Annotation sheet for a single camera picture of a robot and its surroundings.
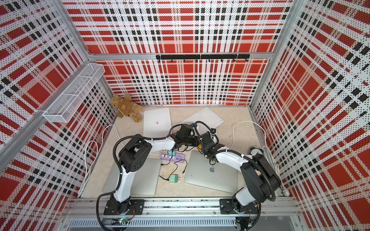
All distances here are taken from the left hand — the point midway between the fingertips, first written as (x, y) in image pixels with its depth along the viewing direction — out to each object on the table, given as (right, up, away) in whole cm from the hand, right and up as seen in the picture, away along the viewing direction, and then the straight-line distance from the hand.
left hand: (204, 141), depth 95 cm
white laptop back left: (-36, +12, +15) cm, 40 cm away
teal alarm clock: (+32, -5, -4) cm, 33 cm away
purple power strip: (-16, -9, -7) cm, 20 cm away
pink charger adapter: (-25, -5, -8) cm, 27 cm away
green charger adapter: (-19, -19, -14) cm, 30 cm away
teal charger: (-22, -6, -9) cm, 24 cm away
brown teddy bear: (-60, +24, +15) cm, 66 cm away
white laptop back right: (+3, +18, +19) cm, 26 cm away
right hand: (+3, -1, -3) cm, 5 cm away
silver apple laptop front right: (-1, -17, -9) cm, 19 cm away
